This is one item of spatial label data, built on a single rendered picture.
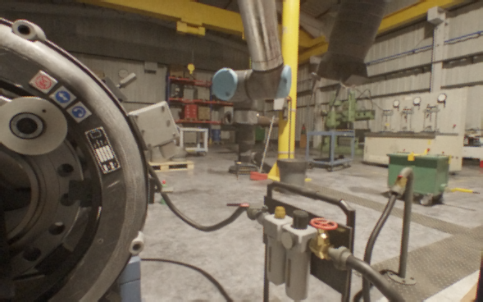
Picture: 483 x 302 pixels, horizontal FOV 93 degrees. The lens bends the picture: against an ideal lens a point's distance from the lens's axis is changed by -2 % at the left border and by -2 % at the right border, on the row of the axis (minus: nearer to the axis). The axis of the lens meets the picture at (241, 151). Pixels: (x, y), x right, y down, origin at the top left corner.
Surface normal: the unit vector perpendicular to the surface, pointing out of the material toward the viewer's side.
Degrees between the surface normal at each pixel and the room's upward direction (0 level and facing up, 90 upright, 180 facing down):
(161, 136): 90
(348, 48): 122
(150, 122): 90
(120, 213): 90
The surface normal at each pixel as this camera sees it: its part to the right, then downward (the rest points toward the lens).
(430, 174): -0.81, 0.03
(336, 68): 0.09, 0.47
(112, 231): 0.53, 0.07
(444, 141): 0.27, 0.07
